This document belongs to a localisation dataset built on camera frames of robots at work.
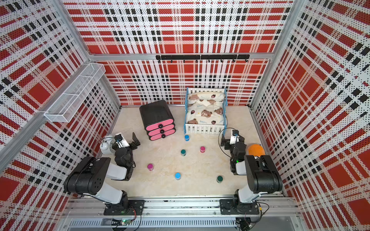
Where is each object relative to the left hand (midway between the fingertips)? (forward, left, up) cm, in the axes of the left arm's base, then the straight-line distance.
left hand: (129, 134), depth 89 cm
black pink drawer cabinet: (+5, -19, +8) cm, 21 cm away
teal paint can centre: (-8, -33, -10) cm, 36 cm away
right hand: (+2, -65, -3) cm, 65 cm away
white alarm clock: (-7, +13, -1) cm, 15 cm away
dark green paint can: (-24, -55, -9) cm, 61 cm away
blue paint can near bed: (+4, -35, -10) cm, 37 cm away
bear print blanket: (+27, -50, -4) cm, 56 cm away
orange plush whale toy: (-9, -78, -3) cm, 78 cm away
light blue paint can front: (-22, -31, -10) cm, 39 cm away
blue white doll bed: (+9, -46, -8) cm, 48 cm away
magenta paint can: (-17, -14, -9) cm, 24 cm away
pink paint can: (-5, -46, -10) cm, 47 cm away
